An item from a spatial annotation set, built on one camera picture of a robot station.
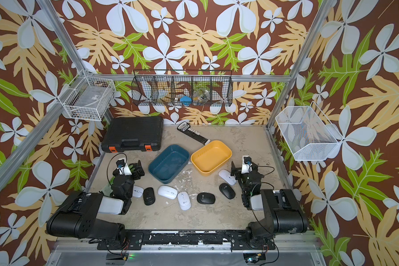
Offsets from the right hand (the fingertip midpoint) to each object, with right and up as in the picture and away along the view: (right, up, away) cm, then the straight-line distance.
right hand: (240, 161), depth 90 cm
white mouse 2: (-40, -16, -4) cm, 43 cm away
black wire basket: (-29, +43, +6) cm, 52 cm away
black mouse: (-49, -18, -6) cm, 53 cm away
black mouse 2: (-19, -19, -4) cm, 28 cm away
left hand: (-60, 0, -2) cm, 60 cm away
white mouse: (-56, -16, -4) cm, 58 cm away
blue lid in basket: (-30, +34, +3) cm, 46 cm away
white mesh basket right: (+31, +15, -9) cm, 36 cm away
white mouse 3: (-31, -20, -7) cm, 37 cm away
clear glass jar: (-22, +37, +5) cm, 43 cm away
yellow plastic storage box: (-15, +1, +12) cm, 20 cm away
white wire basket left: (-82, +34, -4) cm, 89 cm away
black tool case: (-65, +16, +18) cm, 69 cm away
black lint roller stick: (-33, +21, +28) cm, 48 cm away
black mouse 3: (-8, -16, -2) cm, 18 cm away
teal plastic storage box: (-43, -2, +11) cm, 44 cm away
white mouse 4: (-7, -9, +3) cm, 12 cm away
